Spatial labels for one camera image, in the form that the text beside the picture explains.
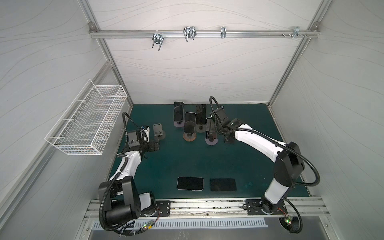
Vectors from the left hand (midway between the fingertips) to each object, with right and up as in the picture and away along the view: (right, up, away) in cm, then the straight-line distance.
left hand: (152, 139), depth 90 cm
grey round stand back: (+30, +6, +15) cm, 34 cm away
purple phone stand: (+37, -3, +9) cm, 38 cm away
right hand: (+39, +12, -2) cm, 41 cm away
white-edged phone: (+23, -23, -9) cm, 34 cm away
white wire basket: (-25, +9, -22) cm, 34 cm away
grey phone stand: (+2, +3, +8) cm, 9 cm away
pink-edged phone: (+22, +10, +11) cm, 27 cm away
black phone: (+42, -24, -7) cm, 49 cm away
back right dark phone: (+30, +16, +3) cm, 34 cm away
